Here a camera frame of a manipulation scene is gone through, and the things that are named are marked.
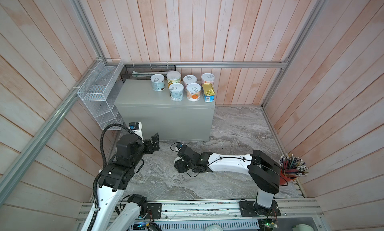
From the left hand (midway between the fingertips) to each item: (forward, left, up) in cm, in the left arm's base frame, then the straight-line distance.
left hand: (149, 139), depth 69 cm
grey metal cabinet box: (+18, +8, +8) cm, 21 cm away
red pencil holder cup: (-7, -72, -16) cm, 74 cm away
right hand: (-3, -12, -22) cm, 25 cm away
